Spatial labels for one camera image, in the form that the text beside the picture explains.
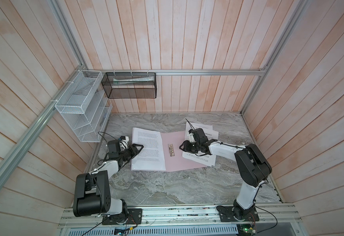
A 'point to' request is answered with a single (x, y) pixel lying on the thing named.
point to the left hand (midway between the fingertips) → (142, 149)
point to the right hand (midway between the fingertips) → (181, 147)
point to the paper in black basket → (118, 81)
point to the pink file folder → (174, 160)
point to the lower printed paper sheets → (211, 134)
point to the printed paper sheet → (151, 158)
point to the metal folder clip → (171, 150)
